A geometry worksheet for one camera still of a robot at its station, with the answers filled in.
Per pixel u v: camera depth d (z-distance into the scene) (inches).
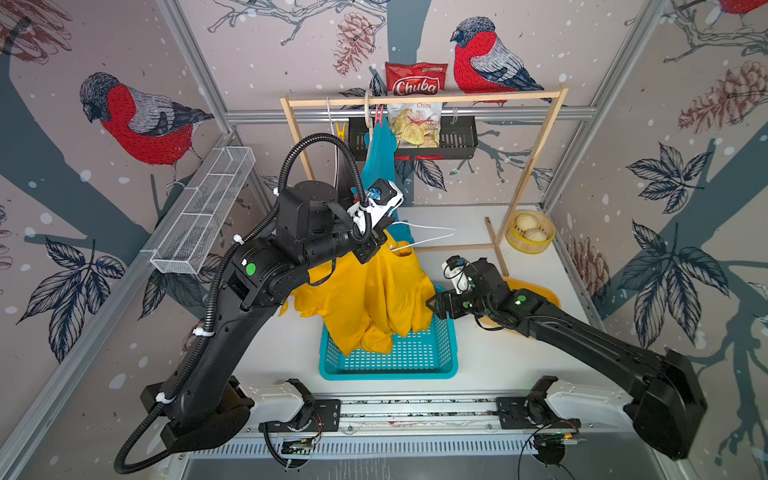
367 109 23.3
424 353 33.0
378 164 26.4
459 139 37.4
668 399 15.2
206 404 14.0
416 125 33.7
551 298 34.8
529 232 41.7
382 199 16.6
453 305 27.0
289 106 24.0
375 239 18.1
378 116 29.2
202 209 31.0
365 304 27.5
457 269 27.8
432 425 28.7
